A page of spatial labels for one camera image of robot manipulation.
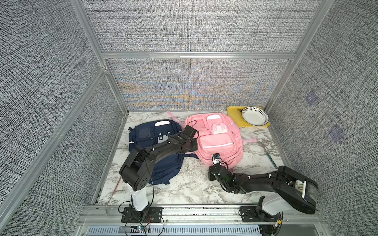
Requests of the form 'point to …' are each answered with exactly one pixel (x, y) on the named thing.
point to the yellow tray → (235, 113)
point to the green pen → (271, 160)
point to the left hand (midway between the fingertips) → (198, 145)
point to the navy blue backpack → (147, 133)
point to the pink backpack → (218, 133)
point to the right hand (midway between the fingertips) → (208, 165)
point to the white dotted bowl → (255, 116)
